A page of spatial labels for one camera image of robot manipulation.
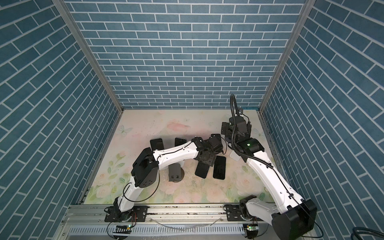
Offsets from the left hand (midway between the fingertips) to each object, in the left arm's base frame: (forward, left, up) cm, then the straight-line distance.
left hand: (208, 160), depth 87 cm
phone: (+7, +17, +11) cm, 21 cm away
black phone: (-2, -7, -6) cm, 9 cm away
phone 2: (-4, +4, -4) cm, 7 cm away
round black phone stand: (-8, +18, +2) cm, 20 cm away
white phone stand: (+6, -17, -6) cm, 19 cm away
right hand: (+10, -12, +23) cm, 28 cm away
